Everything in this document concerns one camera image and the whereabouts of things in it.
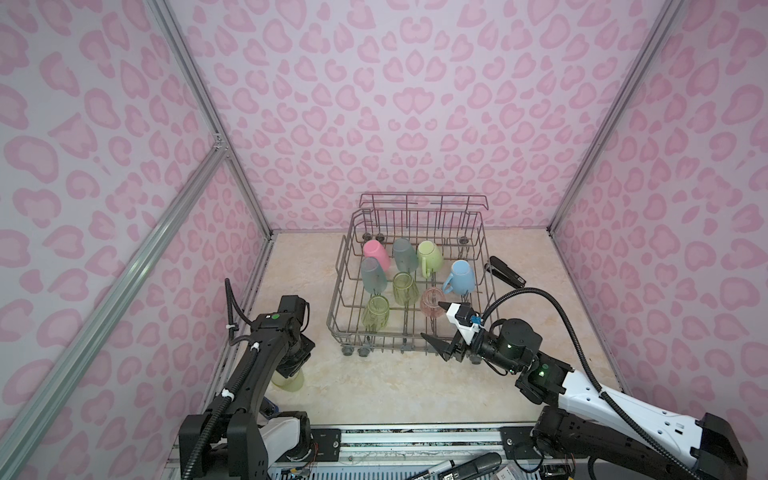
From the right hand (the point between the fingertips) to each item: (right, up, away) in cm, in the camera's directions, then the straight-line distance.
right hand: (434, 317), depth 68 cm
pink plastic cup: (-16, +16, +29) cm, 37 cm away
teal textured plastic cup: (-5, +14, +30) cm, 34 cm away
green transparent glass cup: (-5, +3, +30) cm, 31 cm away
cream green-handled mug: (+2, +13, +28) cm, 31 cm away
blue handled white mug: (+12, +6, +25) cm, 28 cm away
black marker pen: (+7, -34, 0) cm, 35 cm away
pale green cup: (-14, -4, +22) cm, 26 cm away
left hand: (-34, -13, +14) cm, 39 cm away
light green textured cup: (-36, -19, +11) cm, 42 cm away
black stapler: (+28, +10, +36) cm, 47 cm away
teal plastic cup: (-15, +8, +26) cm, 31 cm away
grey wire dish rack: (+13, +26, +39) cm, 48 cm away
